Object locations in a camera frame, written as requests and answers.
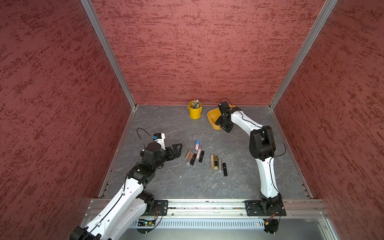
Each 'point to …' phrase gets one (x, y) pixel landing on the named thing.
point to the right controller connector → (271, 226)
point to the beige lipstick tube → (188, 154)
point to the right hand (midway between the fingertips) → (220, 128)
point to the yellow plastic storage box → (212, 116)
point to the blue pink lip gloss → (197, 145)
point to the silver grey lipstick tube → (220, 164)
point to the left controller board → (144, 222)
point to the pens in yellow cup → (195, 104)
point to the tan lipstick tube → (212, 160)
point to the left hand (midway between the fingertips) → (175, 150)
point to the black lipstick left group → (192, 160)
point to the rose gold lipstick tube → (190, 156)
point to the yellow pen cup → (195, 113)
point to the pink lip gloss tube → (199, 152)
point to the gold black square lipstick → (215, 161)
